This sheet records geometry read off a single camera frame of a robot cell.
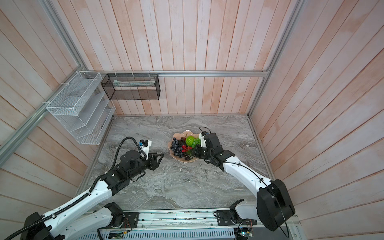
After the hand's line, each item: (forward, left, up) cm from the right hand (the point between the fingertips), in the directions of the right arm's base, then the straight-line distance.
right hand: (189, 151), depth 82 cm
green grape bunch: (+12, -4, -7) cm, 14 cm away
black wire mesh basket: (+46, +42, +11) cm, 63 cm away
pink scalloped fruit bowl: (+20, +9, -12) cm, 24 cm away
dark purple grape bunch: (+7, +8, -8) cm, 13 cm away
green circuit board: (-36, -28, -15) cm, 48 cm away
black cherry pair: (-3, 0, -2) cm, 3 cm away
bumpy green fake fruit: (+12, 0, -7) cm, 14 cm away
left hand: (-6, +15, +3) cm, 16 cm away
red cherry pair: (+6, +2, -8) cm, 11 cm away
